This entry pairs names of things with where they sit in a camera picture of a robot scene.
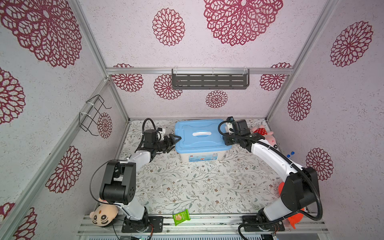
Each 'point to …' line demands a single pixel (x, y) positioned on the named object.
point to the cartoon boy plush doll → (104, 214)
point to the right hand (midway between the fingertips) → (227, 134)
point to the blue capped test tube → (292, 153)
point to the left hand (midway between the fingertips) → (178, 142)
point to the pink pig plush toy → (263, 131)
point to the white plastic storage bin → (202, 157)
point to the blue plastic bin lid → (199, 135)
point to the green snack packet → (181, 216)
